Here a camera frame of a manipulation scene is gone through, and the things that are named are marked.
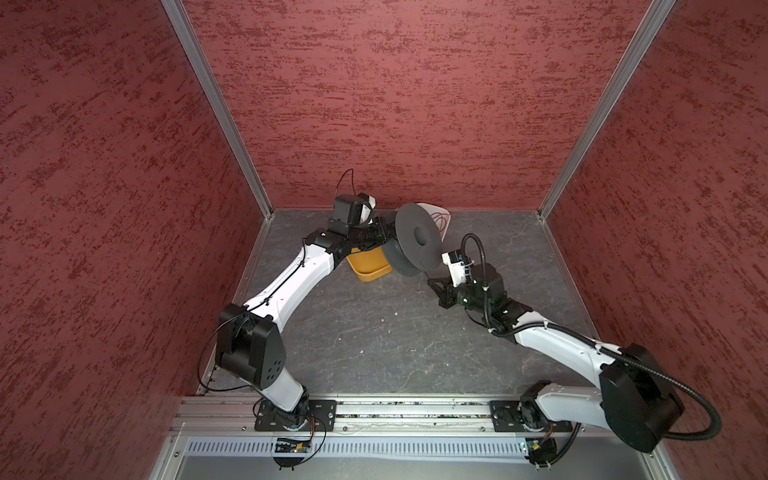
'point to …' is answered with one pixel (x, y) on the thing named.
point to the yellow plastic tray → (369, 265)
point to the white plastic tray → (433, 208)
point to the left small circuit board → (286, 445)
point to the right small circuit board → (541, 452)
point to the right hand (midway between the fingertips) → (427, 287)
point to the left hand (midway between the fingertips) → (397, 236)
